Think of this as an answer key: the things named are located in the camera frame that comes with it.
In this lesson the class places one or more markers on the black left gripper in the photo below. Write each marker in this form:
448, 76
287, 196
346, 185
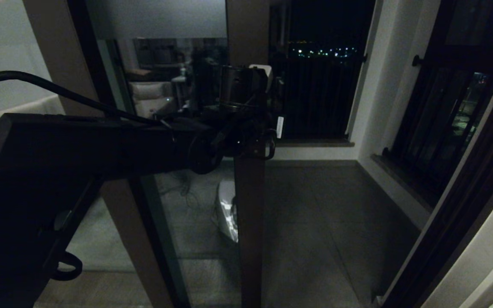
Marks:
242, 124

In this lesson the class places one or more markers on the brown framed sliding glass door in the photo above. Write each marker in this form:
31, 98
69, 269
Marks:
250, 214

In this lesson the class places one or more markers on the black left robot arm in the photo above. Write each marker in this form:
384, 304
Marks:
58, 171

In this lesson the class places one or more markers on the grey stone balcony sill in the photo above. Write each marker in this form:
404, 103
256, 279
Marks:
315, 144

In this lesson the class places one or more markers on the black metal balcony railing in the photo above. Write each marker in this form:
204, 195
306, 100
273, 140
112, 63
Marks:
323, 98

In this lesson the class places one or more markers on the grey stone side window sill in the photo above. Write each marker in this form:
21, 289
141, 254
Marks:
400, 182

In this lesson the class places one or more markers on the small grey left wrist camera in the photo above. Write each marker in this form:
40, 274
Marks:
263, 75

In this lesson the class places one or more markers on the dark door jamb frame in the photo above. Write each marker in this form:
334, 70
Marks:
456, 222

